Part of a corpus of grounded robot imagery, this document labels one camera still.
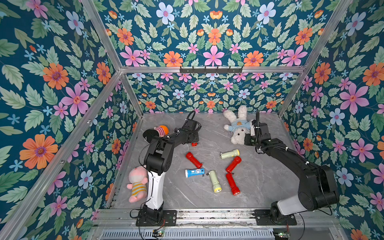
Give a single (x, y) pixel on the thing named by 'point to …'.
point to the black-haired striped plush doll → (161, 131)
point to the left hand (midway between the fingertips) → (196, 136)
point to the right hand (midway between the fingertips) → (250, 135)
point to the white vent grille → (189, 234)
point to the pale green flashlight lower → (216, 186)
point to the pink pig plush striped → (138, 176)
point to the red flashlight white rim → (194, 144)
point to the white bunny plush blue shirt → (239, 126)
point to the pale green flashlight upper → (229, 154)
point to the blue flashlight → (194, 171)
